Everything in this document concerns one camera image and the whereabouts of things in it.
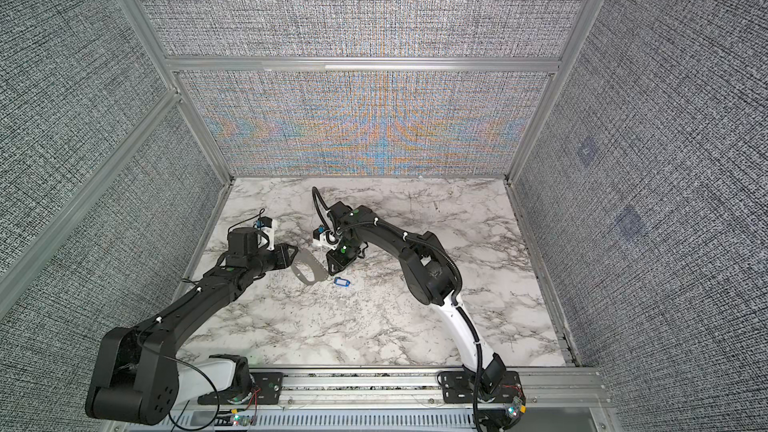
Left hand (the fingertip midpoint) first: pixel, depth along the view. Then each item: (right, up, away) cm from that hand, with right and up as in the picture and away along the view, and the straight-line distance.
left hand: (294, 249), depth 88 cm
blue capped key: (+14, -10, +4) cm, 18 cm away
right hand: (+11, -7, +5) cm, 14 cm away
